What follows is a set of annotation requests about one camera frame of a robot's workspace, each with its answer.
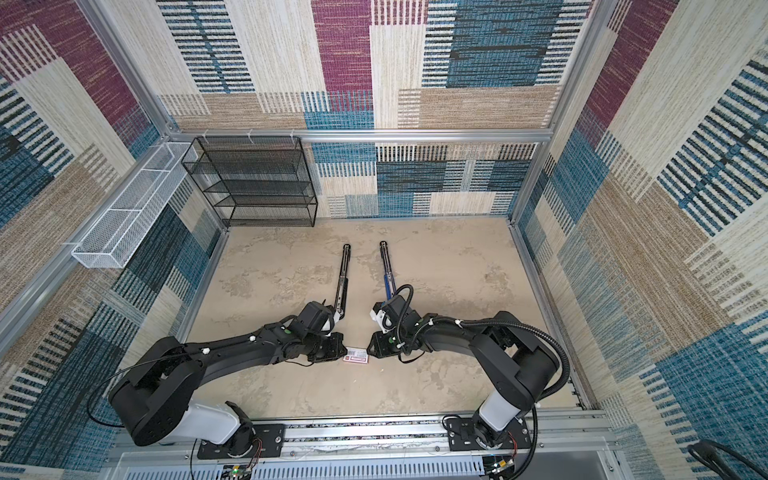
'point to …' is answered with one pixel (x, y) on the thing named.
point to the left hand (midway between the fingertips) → (349, 348)
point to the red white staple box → (358, 355)
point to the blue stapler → (390, 290)
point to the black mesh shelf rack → (258, 181)
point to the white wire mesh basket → (113, 239)
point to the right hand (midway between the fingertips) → (374, 355)
